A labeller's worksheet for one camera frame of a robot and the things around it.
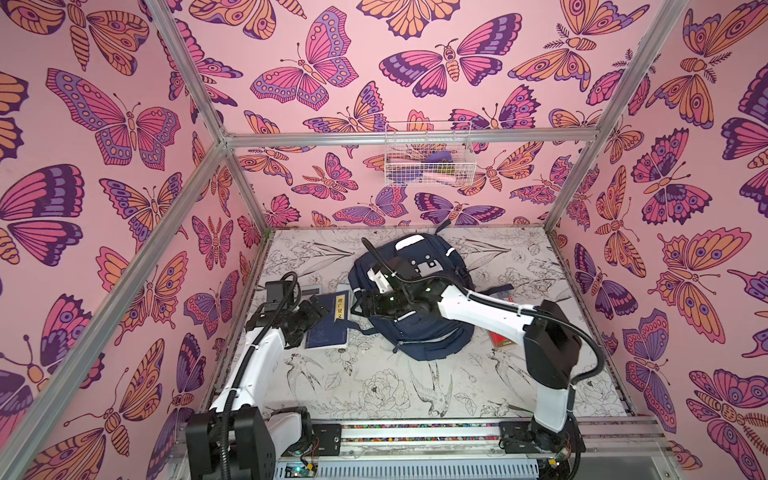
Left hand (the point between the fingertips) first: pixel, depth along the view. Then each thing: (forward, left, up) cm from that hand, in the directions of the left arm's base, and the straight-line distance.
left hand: (318, 313), depth 86 cm
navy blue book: (-3, -2, -7) cm, 8 cm away
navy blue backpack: (-5, -32, -3) cm, 33 cm away
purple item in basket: (+42, -36, +24) cm, 61 cm away
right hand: (-2, -12, +6) cm, 14 cm away
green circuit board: (-36, +1, -12) cm, 38 cm away
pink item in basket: (+31, -38, +24) cm, 55 cm away
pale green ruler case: (+13, +7, -8) cm, 17 cm away
